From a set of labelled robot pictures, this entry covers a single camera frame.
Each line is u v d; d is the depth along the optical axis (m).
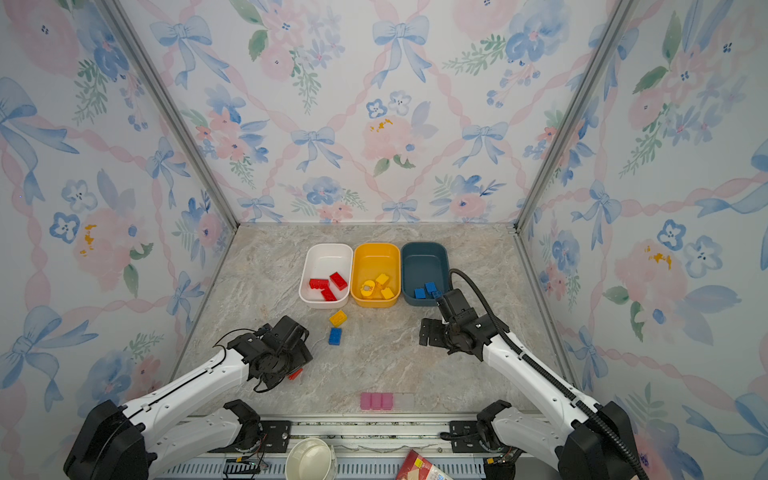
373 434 0.76
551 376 0.46
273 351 0.61
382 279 1.00
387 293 0.97
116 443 0.39
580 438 0.39
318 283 1.00
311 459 0.71
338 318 0.95
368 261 1.07
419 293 0.98
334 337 0.90
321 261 1.07
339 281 1.01
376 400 0.79
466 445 0.73
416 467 0.67
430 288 1.00
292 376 0.84
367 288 0.98
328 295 0.98
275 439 0.73
